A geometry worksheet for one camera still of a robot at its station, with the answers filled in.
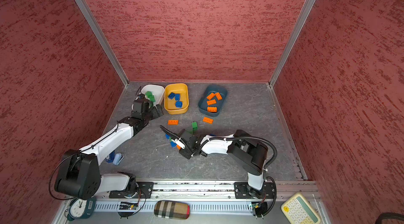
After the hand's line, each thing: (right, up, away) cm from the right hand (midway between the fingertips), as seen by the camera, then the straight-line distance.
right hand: (184, 152), depth 87 cm
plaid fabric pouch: (-2, -18, -20) cm, 27 cm away
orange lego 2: (+21, +32, +25) cm, 46 cm away
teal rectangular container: (+13, +37, +24) cm, 46 cm away
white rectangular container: (-24, +35, +26) cm, 50 cm away
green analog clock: (-41, -17, -21) cm, 49 cm away
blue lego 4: (-11, +7, +5) cm, 14 cm away
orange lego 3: (+16, +28, +20) cm, 38 cm away
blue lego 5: (-6, +4, 0) cm, 8 cm away
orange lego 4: (+16, +23, +16) cm, 33 cm away
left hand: (-18, +23, +2) cm, 29 cm away
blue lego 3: (-7, +26, +20) cm, 34 cm away
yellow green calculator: (+53, -19, -19) cm, 59 cm away
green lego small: (+5, +14, +8) cm, 17 cm away
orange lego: (+15, +32, +26) cm, 44 cm away
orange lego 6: (+14, +16, +12) cm, 24 cm away
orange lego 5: (-9, +15, +10) cm, 21 cm away
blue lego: (-13, +32, +23) cm, 42 cm away
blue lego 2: (-8, +32, +22) cm, 40 cm away
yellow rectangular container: (-13, +26, +20) cm, 35 cm away
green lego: (-31, +34, +27) cm, 53 cm away
